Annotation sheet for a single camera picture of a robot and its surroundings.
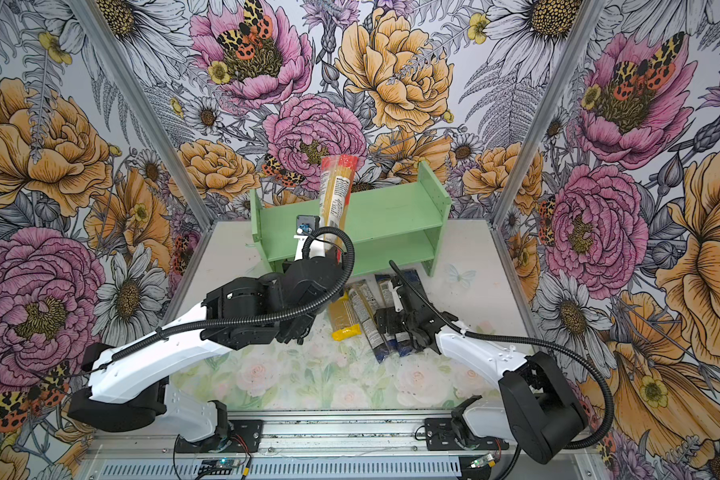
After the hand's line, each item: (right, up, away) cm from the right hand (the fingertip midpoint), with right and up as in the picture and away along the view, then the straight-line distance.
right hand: (389, 323), depth 87 cm
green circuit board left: (-40, -29, -17) cm, 52 cm away
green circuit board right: (+20, -29, -16) cm, 39 cm away
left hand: (-14, +20, -28) cm, 37 cm away
